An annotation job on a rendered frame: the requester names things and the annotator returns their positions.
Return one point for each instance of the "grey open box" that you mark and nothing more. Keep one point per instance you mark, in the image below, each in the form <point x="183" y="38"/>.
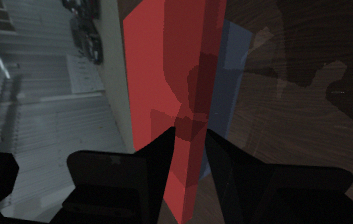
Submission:
<point x="235" y="42"/>

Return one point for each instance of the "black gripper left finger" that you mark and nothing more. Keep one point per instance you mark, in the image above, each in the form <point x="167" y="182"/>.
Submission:
<point x="145" y="170"/>

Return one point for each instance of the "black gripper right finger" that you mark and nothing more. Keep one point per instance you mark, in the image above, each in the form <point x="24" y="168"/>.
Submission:
<point x="245" y="184"/>

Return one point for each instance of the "red rectangular lid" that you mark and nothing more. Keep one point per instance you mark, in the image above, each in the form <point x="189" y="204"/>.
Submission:
<point x="172" y="49"/>

